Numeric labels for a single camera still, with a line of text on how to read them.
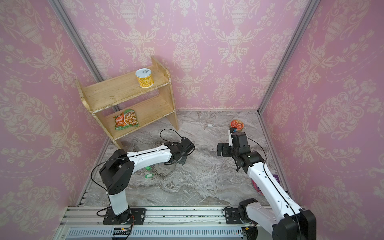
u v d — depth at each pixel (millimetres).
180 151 663
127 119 863
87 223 740
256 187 814
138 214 747
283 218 390
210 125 1128
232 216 729
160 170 895
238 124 1089
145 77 686
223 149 718
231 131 724
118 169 526
